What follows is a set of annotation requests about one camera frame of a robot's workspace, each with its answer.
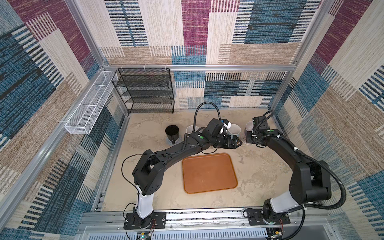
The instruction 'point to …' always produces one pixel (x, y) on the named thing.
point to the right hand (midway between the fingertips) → (252, 139)
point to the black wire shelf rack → (145, 90)
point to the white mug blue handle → (234, 130)
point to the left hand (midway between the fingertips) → (237, 142)
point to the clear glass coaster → (244, 140)
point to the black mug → (172, 133)
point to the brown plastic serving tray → (207, 173)
